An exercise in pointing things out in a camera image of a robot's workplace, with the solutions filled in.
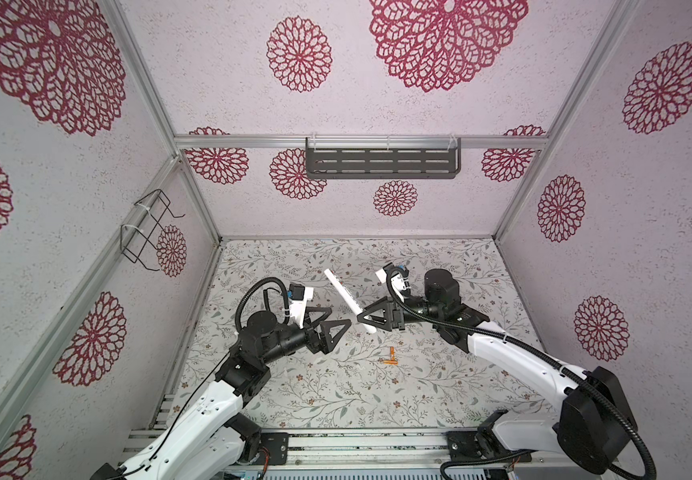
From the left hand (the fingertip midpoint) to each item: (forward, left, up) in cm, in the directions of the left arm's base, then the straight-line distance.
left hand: (340, 321), depth 70 cm
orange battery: (-1, -14, -24) cm, 28 cm away
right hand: (0, -5, +3) cm, 6 cm away
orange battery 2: (+2, -16, -24) cm, 29 cm away
